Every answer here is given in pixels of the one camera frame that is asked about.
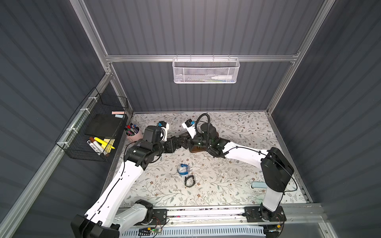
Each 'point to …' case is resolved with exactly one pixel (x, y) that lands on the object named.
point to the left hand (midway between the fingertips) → (176, 143)
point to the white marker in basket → (91, 144)
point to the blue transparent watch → (183, 169)
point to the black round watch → (189, 181)
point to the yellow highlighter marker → (101, 142)
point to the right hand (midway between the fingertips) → (177, 140)
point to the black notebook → (106, 126)
